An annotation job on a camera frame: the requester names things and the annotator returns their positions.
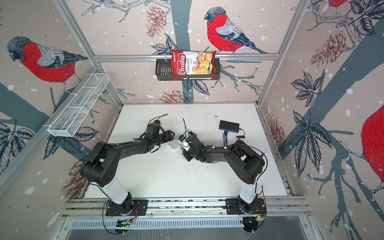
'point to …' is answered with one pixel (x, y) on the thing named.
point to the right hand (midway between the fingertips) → (183, 152)
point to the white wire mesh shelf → (70, 116)
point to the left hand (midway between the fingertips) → (170, 134)
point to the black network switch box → (231, 126)
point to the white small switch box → (174, 143)
